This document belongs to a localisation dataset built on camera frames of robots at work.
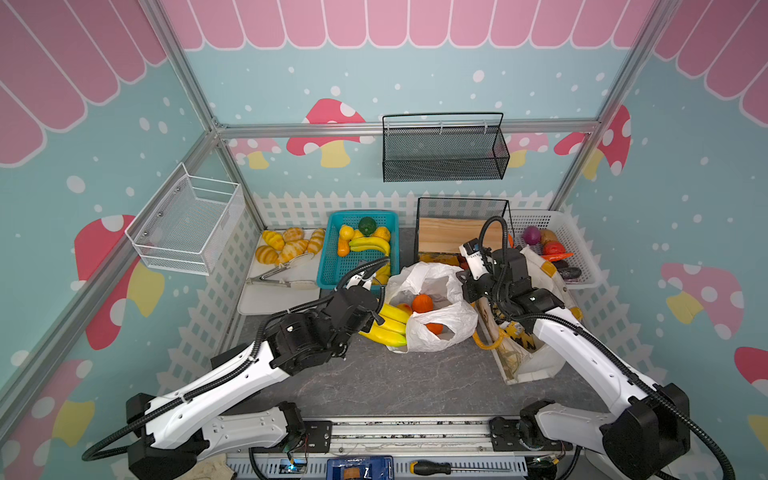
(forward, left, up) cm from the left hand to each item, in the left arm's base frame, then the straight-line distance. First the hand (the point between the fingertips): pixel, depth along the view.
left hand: (362, 297), depth 68 cm
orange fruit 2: (-6, -17, -3) cm, 18 cm away
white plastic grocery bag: (-3, -21, -2) cm, 21 cm away
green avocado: (+42, +3, -19) cm, 46 cm away
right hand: (+12, -24, -6) cm, 28 cm away
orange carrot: (+31, -63, -21) cm, 73 cm away
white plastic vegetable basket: (+47, -68, -19) cm, 85 cm away
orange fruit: (+11, -16, -22) cm, 29 cm away
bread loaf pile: (+35, +32, -23) cm, 53 cm away
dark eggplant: (+21, -63, -17) cm, 69 cm away
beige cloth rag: (-31, +34, -27) cm, 54 cm away
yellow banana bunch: (-5, -7, -8) cm, 12 cm away
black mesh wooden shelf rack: (+36, -23, -12) cm, 44 cm away
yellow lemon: (+40, +11, -20) cm, 46 cm away
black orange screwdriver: (-30, -16, -25) cm, 42 cm away
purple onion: (+43, -58, -23) cm, 76 cm away
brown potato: (+42, -64, -23) cm, 80 cm away
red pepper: (+34, -63, -21) cm, 75 cm away
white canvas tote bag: (-10, -38, -9) cm, 40 cm away
